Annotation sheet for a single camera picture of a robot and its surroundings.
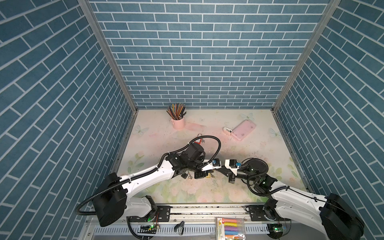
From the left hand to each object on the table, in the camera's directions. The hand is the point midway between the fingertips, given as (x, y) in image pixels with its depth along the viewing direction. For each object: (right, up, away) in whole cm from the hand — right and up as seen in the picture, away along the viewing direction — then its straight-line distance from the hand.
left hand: (212, 169), depth 76 cm
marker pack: (+7, -25, -8) cm, 27 cm away
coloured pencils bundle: (-23, +32, +28) cm, 48 cm away
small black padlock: (-15, -7, +9) cm, 19 cm away
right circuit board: (+29, -27, -6) cm, 41 cm away
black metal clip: (-16, -25, -5) cm, 30 cm away
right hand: (+1, +2, -3) cm, 3 cm away
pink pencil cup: (-22, +22, +32) cm, 44 cm away
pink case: (+25, +19, +32) cm, 45 cm away
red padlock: (-7, +11, +24) cm, 28 cm away
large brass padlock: (-3, 0, -8) cm, 9 cm away
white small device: (+13, +19, +30) cm, 38 cm away
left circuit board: (-32, -27, -5) cm, 42 cm away
